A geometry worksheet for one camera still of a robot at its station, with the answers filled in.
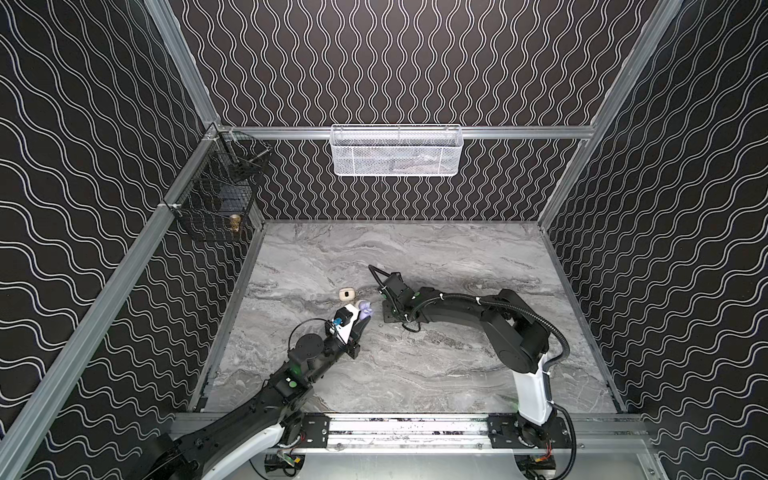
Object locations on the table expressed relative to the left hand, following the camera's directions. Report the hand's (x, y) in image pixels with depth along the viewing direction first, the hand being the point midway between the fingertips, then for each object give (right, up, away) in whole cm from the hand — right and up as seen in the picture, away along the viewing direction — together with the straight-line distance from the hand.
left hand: (372, 317), depth 75 cm
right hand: (+6, -3, +21) cm, 22 cm away
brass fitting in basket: (-38, +25, +7) cm, 46 cm away
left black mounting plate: (-14, -28, 0) cm, 31 cm away
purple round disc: (-2, +2, +1) cm, 3 cm away
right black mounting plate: (+34, -28, -1) cm, 44 cm away
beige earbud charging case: (-9, +3, +22) cm, 24 cm away
